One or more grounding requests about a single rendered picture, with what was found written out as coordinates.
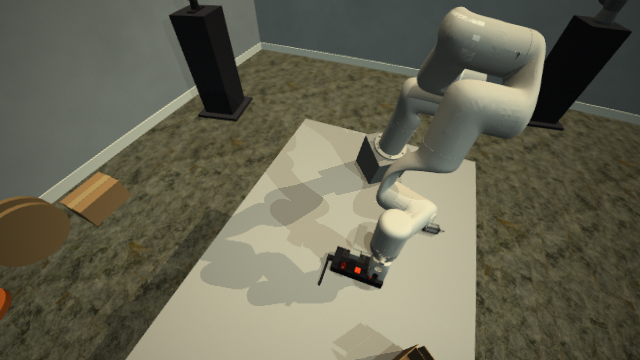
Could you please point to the brown cardboard box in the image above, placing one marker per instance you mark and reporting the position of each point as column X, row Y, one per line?
column 415, row 354

